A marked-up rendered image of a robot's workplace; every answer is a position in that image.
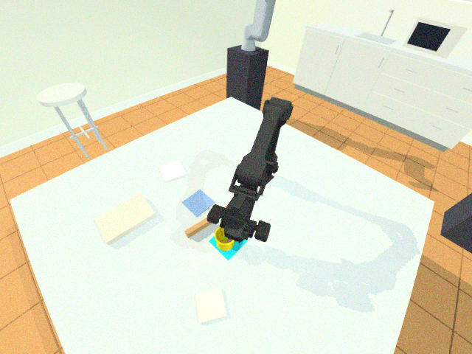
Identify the tan wooden strip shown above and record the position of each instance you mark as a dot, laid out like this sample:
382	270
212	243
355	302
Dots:
197	227

